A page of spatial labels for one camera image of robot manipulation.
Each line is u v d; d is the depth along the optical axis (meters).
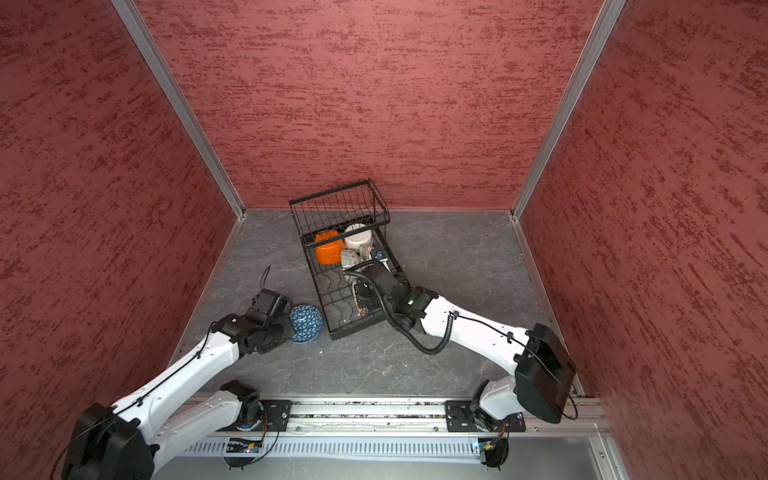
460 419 0.74
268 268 1.06
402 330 0.54
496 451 0.71
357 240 1.03
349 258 0.92
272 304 0.66
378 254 0.69
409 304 0.56
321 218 0.92
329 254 1.00
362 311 0.90
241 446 0.72
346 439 0.72
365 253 1.03
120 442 0.38
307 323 0.88
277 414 0.75
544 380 0.41
